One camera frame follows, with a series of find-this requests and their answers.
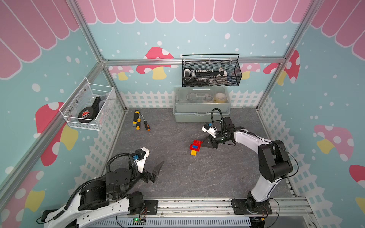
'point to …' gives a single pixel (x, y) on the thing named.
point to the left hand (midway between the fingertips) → (154, 159)
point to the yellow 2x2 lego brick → (193, 152)
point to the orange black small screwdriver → (147, 126)
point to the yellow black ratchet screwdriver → (137, 119)
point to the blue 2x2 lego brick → (195, 147)
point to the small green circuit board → (137, 221)
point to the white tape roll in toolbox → (220, 98)
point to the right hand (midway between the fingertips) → (203, 143)
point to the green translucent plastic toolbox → (194, 104)
